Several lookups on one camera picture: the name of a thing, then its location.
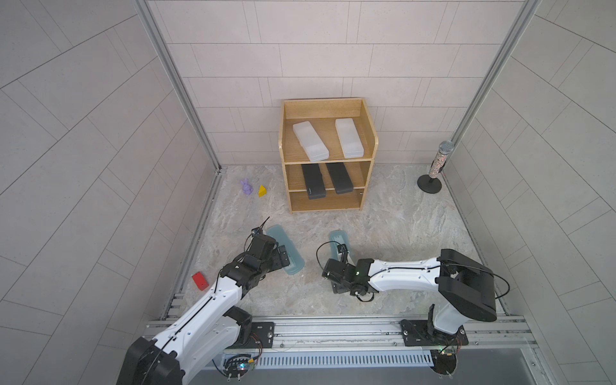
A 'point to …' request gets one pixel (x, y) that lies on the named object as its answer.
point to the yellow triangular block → (261, 191)
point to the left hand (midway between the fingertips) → (281, 253)
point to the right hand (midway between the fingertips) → (342, 283)
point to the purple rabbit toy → (246, 188)
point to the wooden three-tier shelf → (327, 146)
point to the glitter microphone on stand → (429, 183)
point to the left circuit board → (235, 366)
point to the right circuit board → (443, 362)
